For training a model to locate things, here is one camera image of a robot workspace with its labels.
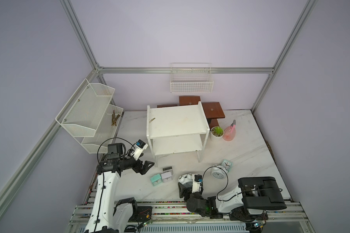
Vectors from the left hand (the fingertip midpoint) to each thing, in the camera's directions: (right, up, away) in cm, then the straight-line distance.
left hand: (145, 161), depth 77 cm
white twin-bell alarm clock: (+21, -9, +1) cm, 23 cm away
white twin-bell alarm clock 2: (+40, -8, +5) cm, 41 cm away
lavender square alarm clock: (+11, -11, +5) cm, 16 cm away
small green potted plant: (+43, +14, +19) cm, 49 cm away
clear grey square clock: (+11, -7, +8) cm, 15 cm away
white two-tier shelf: (+17, +17, -8) cm, 25 cm away
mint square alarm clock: (+49, -5, +12) cm, 50 cm away
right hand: (+21, -15, +6) cm, 27 cm away
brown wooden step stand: (+42, +30, +25) cm, 57 cm away
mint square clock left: (+5, -12, +4) cm, 13 cm away
